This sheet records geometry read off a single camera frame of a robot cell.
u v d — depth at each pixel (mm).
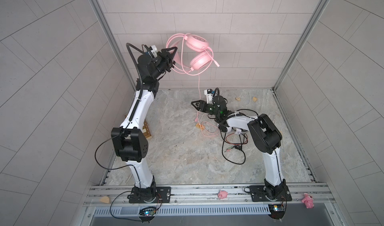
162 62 654
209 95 847
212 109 802
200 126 931
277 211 679
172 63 685
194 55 595
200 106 823
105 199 684
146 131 904
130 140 459
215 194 721
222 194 699
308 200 679
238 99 1090
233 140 899
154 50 677
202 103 826
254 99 1084
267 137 540
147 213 644
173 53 667
